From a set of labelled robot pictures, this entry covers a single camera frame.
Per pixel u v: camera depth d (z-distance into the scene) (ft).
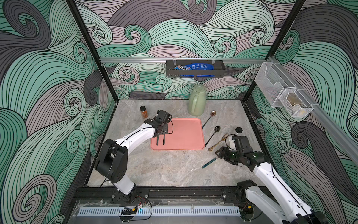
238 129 2.96
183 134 3.22
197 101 3.05
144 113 3.41
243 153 1.97
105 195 2.40
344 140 1.67
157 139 3.12
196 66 3.03
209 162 2.81
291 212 1.32
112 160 1.47
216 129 3.30
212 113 3.61
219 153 2.46
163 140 3.12
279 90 2.35
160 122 2.23
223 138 3.05
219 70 3.11
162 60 3.12
